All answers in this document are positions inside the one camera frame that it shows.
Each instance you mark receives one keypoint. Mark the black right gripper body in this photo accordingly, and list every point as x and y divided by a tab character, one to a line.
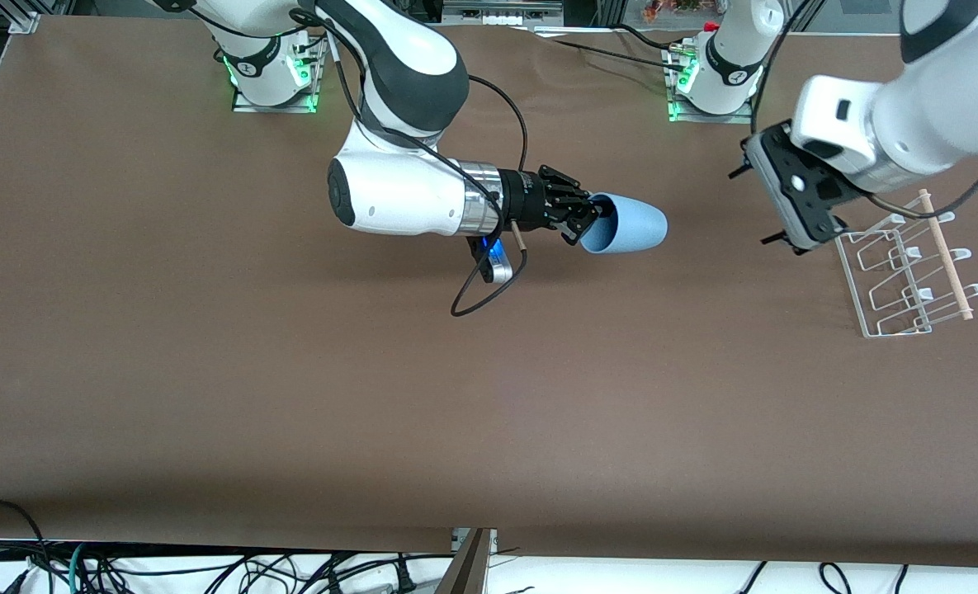
526	200

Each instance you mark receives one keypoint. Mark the light blue plastic cup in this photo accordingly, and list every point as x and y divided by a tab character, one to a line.
633	227

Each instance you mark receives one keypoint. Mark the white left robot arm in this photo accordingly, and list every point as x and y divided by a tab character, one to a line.
934	107

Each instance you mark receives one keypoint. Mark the brown table cover sheet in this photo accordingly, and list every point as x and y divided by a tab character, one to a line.
488	371

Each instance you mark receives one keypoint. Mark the orange red background item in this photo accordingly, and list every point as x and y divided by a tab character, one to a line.
670	8

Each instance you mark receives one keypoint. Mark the white power strip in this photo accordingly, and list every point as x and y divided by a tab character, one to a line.
501	10

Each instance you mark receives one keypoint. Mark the dark angled metal bar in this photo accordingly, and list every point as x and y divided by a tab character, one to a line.
465	573

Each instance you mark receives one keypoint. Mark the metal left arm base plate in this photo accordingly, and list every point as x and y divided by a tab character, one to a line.
736	118

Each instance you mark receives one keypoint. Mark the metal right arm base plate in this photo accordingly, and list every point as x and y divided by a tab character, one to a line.
290	107

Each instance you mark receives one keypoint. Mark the silver metal table bracket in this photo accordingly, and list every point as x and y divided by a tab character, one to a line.
491	540

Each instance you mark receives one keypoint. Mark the aluminium frame profile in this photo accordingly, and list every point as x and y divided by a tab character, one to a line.
25	18

